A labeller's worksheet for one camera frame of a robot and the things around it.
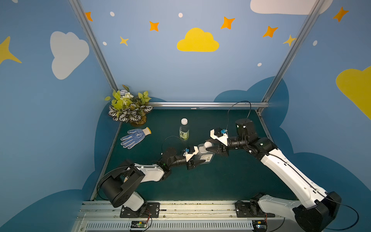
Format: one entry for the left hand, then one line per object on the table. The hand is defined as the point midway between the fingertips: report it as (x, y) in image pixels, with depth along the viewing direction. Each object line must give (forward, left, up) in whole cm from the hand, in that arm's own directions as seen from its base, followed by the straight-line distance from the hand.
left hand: (203, 153), depth 77 cm
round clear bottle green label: (+19, +11, -7) cm, 23 cm away
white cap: (+20, +11, +2) cm, 23 cm away
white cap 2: (-1, -1, +11) cm, 11 cm away
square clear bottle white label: (-4, +1, +7) cm, 8 cm away
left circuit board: (-31, +33, -18) cm, 49 cm away
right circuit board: (-31, -29, -19) cm, 46 cm away
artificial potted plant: (+26, +49, +7) cm, 56 cm away
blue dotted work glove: (+21, +48, -17) cm, 55 cm away
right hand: (+1, -2, +10) cm, 11 cm away
